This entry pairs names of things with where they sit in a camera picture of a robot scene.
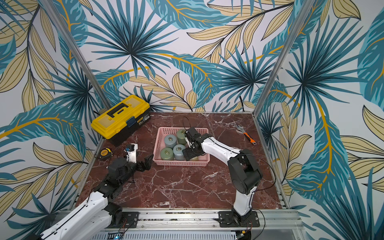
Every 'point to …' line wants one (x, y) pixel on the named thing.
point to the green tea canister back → (181, 137)
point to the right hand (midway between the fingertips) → (193, 152)
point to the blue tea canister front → (177, 151)
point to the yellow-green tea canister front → (194, 159)
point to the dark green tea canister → (166, 153)
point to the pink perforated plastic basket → (159, 144)
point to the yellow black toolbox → (115, 125)
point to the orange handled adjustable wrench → (241, 129)
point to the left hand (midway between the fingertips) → (145, 155)
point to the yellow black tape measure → (106, 154)
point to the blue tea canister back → (170, 140)
